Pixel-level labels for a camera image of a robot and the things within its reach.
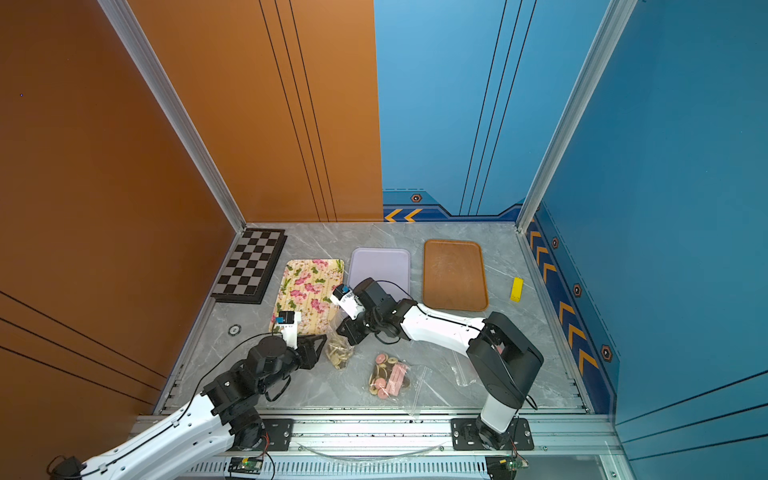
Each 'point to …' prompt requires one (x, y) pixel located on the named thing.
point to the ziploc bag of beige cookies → (339, 350)
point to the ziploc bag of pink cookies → (458, 369)
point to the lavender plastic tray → (390, 268)
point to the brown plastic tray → (454, 276)
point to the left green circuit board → (244, 465)
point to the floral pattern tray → (306, 286)
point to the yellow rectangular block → (517, 289)
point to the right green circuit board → (513, 463)
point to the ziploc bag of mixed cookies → (398, 381)
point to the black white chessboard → (252, 266)
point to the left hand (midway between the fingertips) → (325, 334)
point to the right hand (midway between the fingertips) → (340, 330)
